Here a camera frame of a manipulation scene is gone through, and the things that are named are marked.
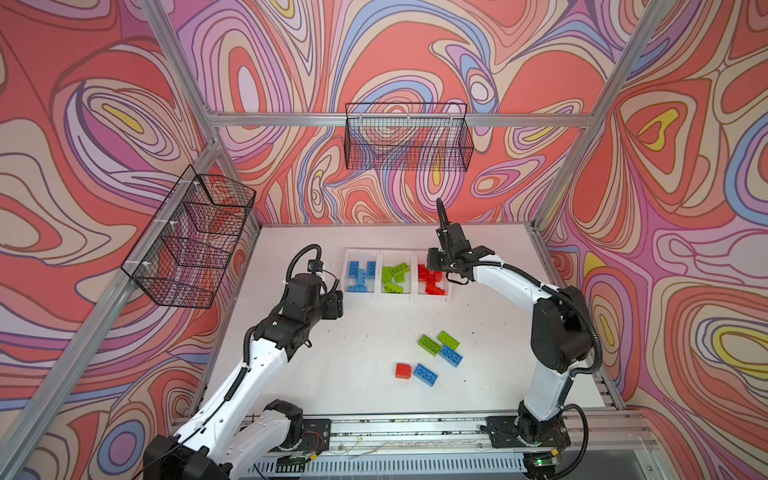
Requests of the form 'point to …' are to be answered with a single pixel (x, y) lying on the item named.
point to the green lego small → (387, 274)
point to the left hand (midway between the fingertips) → (337, 293)
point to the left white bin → (362, 255)
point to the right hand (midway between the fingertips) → (436, 264)
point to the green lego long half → (447, 341)
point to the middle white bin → (393, 257)
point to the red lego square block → (403, 371)
